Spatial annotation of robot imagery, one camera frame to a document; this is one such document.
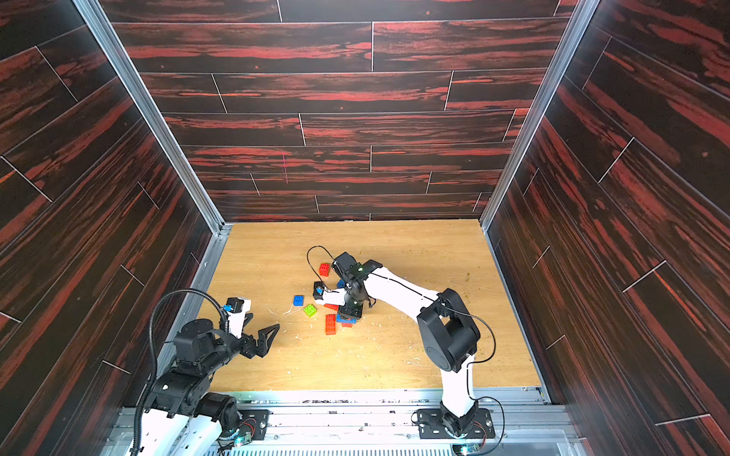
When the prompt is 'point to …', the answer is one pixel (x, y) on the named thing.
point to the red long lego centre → (332, 306)
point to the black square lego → (318, 284)
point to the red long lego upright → (330, 324)
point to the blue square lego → (298, 300)
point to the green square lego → (310, 310)
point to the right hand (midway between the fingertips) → (352, 304)
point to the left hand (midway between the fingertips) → (266, 321)
